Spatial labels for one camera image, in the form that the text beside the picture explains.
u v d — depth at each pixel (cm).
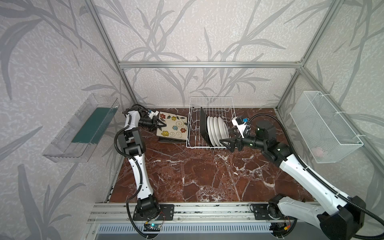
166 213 73
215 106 119
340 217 37
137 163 65
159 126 95
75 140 63
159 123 96
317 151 73
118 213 75
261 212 74
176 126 102
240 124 61
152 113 97
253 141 60
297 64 94
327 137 61
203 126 87
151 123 91
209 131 86
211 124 89
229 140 63
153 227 72
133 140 68
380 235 39
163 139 99
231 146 63
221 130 87
